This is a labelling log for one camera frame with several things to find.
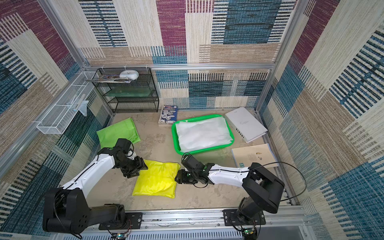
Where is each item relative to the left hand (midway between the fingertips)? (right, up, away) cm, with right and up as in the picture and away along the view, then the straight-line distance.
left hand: (144, 168), depth 83 cm
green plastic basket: (+16, +16, +11) cm, 25 cm away
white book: (+65, +22, +22) cm, 73 cm away
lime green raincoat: (-31, +16, +20) cm, 41 cm away
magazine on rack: (-23, +52, +9) cm, 58 cm away
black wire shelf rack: (-16, +47, +18) cm, 53 cm away
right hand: (+18, -5, -1) cm, 19 cm away
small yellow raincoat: (+8, -6, 0) cm, 10 cm away
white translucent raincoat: (+33, +19, +13) cm, 40 cm away
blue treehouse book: (+9, +32, +32) cm, 46 cm away
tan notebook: (+71, +5, +13) cm, 72 cm away
